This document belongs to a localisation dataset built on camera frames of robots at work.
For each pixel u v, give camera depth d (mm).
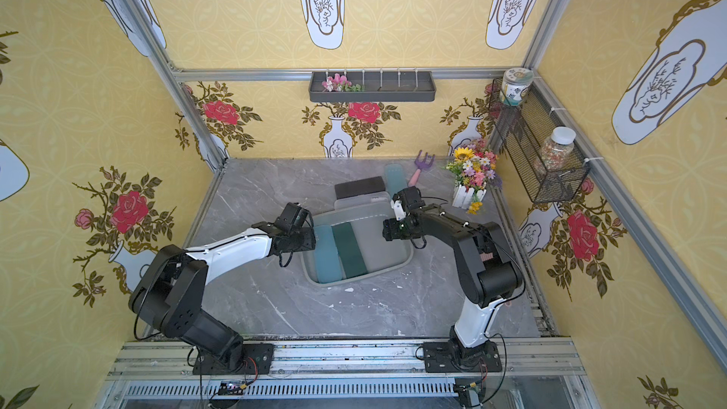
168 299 449
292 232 709
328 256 926
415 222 703
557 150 654
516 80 839
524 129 932
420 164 1209
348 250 932
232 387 731
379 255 926
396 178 1145
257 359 734
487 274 482
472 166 946
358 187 1129
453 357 661
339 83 878
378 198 1064
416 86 924
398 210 884
